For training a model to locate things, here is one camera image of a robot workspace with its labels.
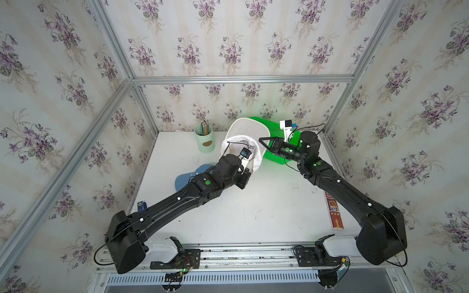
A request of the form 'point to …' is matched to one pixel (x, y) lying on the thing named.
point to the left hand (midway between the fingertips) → (251, 171)
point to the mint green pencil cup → (206, 143)
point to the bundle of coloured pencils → (205, 127)
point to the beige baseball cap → (245, 133)
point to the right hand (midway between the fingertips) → (261, 141)
